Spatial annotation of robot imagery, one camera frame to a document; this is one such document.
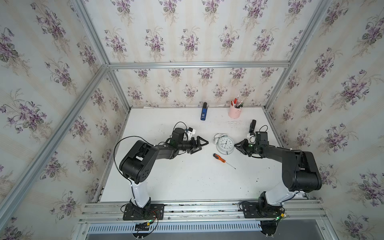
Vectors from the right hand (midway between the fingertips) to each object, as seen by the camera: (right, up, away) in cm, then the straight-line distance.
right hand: (236, 146), depth 95 cm
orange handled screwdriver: (-10, -8, -4) cm, 13 cm away
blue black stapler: (-20, +22, +17) cm, 34 cm away
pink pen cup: (+4, +22, +18) cm, 29 cm away
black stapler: (+15, +13, +12) cm, 24 cm away
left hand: (-21, +1, -8) cm, 23 cm away
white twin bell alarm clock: (-8, +1, -1) cm, 8 cm away
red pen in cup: (+3, +31, +16) cm, 35 cm away
